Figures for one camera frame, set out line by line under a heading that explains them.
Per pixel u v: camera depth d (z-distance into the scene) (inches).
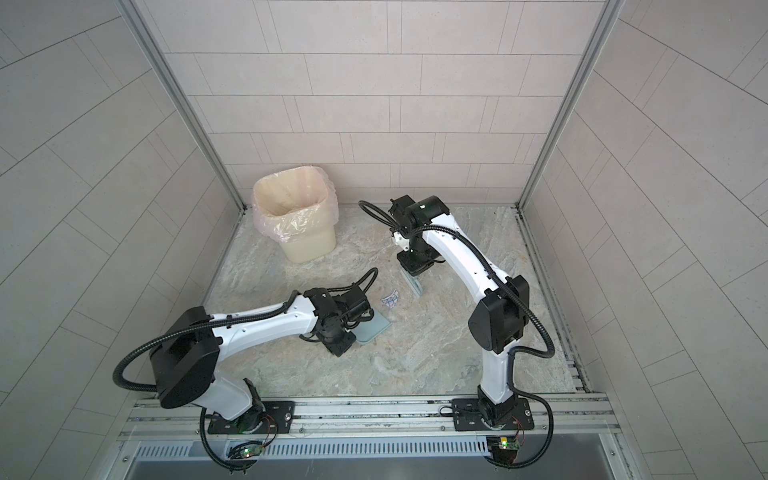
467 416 27.9
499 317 19.5
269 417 27.3
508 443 27.2
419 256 26.7
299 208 32.4
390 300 35.9
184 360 16.5
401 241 29.6
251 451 25.7
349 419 28.4
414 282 33.8
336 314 23.5
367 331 31.3
